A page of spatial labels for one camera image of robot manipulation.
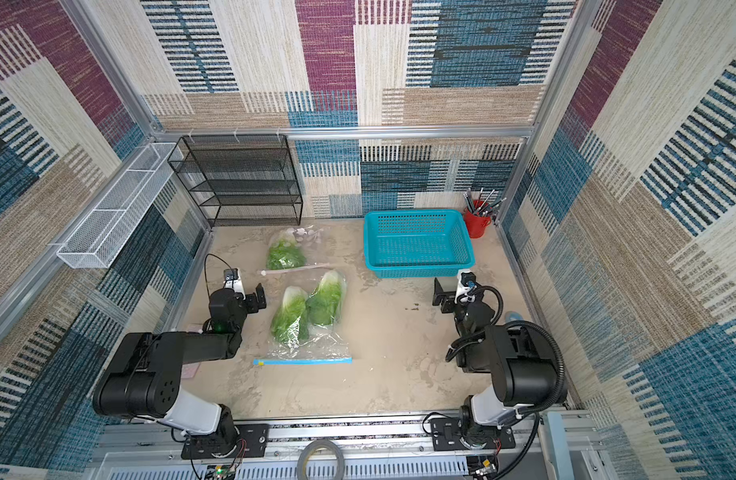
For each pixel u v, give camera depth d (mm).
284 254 994
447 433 729
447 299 805
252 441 734
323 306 865
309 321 913
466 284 755
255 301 848
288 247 1021
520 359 464
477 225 1101
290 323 833
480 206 1112
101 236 715
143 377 462
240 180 1106
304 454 705
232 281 807
